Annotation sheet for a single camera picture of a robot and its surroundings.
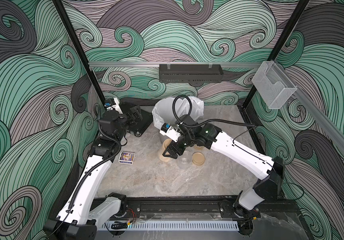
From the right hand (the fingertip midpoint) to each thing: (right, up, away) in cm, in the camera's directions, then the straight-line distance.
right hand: (167, 148), depth 71 cm
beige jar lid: (+19, -11, +21) cm, 31 cm away
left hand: (-17, +19, -2) cm, 26 cm away
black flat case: (-20, +8, +33) cm, 40 cm away
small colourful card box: (-25, -10, +19) cm, 33 cm away
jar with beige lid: (+10, -10, +14) cm, 20 cm away
